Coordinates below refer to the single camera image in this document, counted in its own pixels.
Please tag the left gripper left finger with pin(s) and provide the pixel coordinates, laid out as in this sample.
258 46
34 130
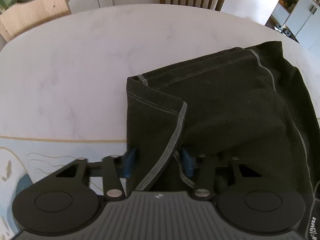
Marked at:
128 161

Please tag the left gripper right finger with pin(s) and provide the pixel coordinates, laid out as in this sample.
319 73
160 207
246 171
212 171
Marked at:
189 164

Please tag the black garment grey seams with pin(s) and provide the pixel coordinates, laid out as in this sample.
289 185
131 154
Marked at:
242 113

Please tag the beige cardboard box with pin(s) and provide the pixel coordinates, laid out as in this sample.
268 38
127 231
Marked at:
22 17

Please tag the white cabinet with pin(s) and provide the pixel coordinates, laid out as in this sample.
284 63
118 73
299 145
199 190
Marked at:
302 21

